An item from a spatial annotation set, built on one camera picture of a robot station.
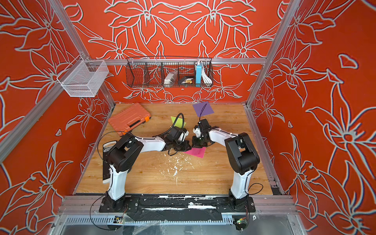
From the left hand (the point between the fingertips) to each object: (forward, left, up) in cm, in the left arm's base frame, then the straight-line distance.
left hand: (192, 147), depth 94 cm
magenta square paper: (-3, -3, +1) cm, 5 cm away
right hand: (+1, +2, +2) cm, 3 cm away
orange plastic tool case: (+17, +48, +5) cm, 51 cm away
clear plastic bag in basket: (+31, +17, +31) cm, 47 cm away
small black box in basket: (+28, +6, +33) cm, 43 cm away
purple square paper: (+38, -3, -1) cm, 38 cm away
